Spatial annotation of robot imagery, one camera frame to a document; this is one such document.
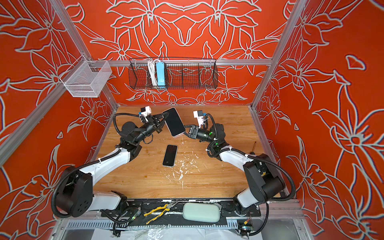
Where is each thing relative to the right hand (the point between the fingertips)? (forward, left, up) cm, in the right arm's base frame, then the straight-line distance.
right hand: (177, 130), depth 70 cm
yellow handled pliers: (-28, +6, -27) cm, 39 cm away
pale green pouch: (-30, -12, -26) cm, 41 cm away
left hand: (+5, +4, +6) cm, 9 cm away
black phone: (+2, +1, +4) cm, 4 cm away
